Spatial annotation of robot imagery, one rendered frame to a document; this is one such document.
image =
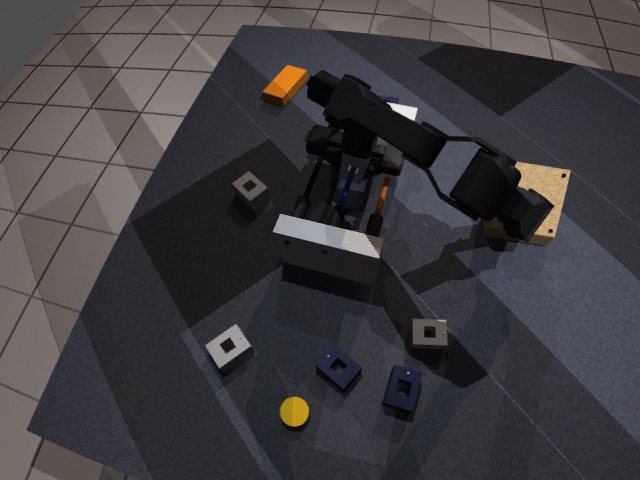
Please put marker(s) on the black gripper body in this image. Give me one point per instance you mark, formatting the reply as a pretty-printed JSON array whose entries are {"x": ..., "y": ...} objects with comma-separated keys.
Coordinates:
[{"x": 388, "y": 158}]

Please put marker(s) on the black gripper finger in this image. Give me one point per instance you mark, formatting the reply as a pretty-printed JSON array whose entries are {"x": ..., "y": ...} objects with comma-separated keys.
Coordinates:
[
  {"x": 336, "y": 161},
  {"x": 371, "y": 170}
]

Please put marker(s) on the yellow short cylinder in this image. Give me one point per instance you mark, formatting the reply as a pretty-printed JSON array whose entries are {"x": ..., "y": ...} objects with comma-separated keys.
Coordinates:
[{"x": 294, "y": 411}]

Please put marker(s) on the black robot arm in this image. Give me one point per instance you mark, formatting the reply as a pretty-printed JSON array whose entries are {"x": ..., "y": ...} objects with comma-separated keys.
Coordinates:
[{"x": 487, "y": 188}]

